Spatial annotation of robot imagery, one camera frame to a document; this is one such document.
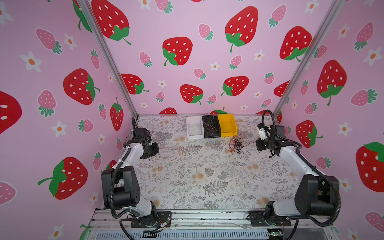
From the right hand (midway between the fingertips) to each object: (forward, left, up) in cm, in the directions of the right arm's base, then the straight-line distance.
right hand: (259, 140), depth 89 cm
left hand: (-12, +63, -4) cm, 64 cm away
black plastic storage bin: (+17, +30, -10) cm, 36 cm away
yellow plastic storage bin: (+19, +17, -9) cm, 28 cm away
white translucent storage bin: (+14, +42, -11) cm, 46 cm away
